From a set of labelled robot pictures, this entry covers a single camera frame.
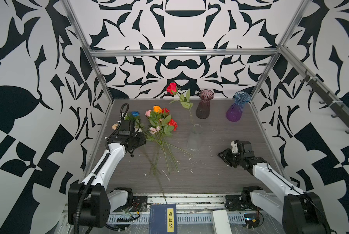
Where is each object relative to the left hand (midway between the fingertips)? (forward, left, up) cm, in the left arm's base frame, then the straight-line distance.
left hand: (143, 137), depth 84 cm
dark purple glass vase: (+26, -39, -7) cm, 47 cm away
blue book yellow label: (-38, -11, -11) cm, 41 cm away
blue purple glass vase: (+26, -63, -12) cm, 70 cm away
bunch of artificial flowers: (+14, -5, -8) cm, 17 cm away
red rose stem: (+10, -23, +19) cm, 32 cm away
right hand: (-8, -44, -8) cm, 46 cm away
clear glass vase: (0, -29, -6) cm, 30 cm away
